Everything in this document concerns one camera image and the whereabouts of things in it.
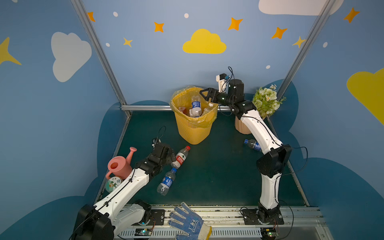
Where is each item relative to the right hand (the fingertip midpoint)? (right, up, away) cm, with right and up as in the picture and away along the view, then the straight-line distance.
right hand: (205, 89), depth 78 cm
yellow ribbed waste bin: (-6, -25, +16) cm, 31 cm away
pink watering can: (-47, -41, +2) cm, 63 cm away
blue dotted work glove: (-7, -68, -6) cm, 68 cm away
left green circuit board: (-31, -71, -6) cm, 78 cm away
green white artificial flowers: (+38, -4, +13) cm, 41 cm away
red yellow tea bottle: (-13, -9, +15) cm, 22 cm away
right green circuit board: (+30, -72, -6) cm, 78 cm away
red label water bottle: (-14, -39, +11) cm, 43 cm away
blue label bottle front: (-23, -53, +1) cm, 58 cm away
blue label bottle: (-5, -10, +9) cm, 14 cm away
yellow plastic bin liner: (-13, -1, +16) cm, 21 cm away
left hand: (-21, -36, +6) cm, 42 cm away
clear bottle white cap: (+2, -9, +14) cm, 17 cm away
